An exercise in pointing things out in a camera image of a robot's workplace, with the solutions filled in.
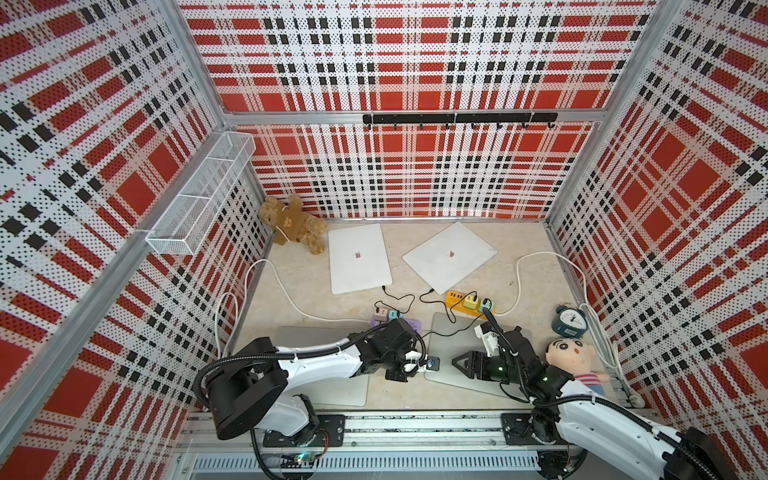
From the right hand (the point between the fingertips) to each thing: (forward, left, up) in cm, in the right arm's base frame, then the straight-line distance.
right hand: (463, 364), depth 81 cm
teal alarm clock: (+12, -34, 0) cm, 36 cm away
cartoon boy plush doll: (0, -29, +5) cm, 30 cm away
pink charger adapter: (+13, +23, +3) cm, 27 cm away
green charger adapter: (+16, -8, +5) cm, 19 cm away
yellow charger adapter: (+18, -4, +2) cm, 18 cm away
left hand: (+2, +13, -1) cm, 13 cm away
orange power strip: (+21, 0, -2) cm, 21 cm away
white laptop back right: (+41, -3, -5) cm, 42 cm away
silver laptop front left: (-6, +31, -2) cm, 32 cm away
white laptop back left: (+39, +33, -3) cm, 51 cm away
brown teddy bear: (+51, +59, +4) cm, 78 cm away
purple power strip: (+14, +12, -4) cm, 19 cm away
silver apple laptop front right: (+10, -21, -4) cm, 24 cm away
